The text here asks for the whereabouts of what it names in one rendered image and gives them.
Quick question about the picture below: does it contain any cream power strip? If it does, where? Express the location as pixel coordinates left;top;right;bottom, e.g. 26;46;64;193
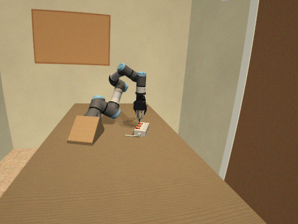
127;122;149;137

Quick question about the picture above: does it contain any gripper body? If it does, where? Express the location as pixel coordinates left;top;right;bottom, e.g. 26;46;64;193
133;92;146;110

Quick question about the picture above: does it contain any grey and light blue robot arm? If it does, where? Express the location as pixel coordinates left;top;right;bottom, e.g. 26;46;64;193
84;63;146;119

